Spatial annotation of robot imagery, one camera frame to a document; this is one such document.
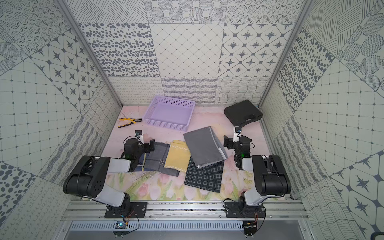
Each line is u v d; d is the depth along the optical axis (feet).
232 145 2.80
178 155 3.01
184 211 2.51
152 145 2.89
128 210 2.22
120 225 2.35
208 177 2.75
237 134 2.66
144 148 2.68
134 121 3.62
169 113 3.77
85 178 1.49
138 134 2.69
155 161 2.92
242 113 3.73
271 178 1.49
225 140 2.78
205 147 3.05
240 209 2.21
